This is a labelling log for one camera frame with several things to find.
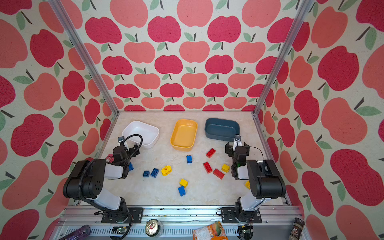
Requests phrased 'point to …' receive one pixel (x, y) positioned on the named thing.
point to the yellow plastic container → (183, 134)
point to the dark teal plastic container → (221, 129)
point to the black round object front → (245, 232)
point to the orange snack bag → (215, 231)
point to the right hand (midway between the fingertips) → (241, 143)
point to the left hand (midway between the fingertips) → (130, 145)
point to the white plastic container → (150, 134)
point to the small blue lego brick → (146, 173)
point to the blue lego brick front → (182, 191)
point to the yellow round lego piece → (166, 170)
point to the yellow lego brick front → (184, 183)
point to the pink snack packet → (110, 158)
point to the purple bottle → (81, 233)
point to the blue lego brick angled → (154, 172)
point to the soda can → (153, 227)
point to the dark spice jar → (298, 225)
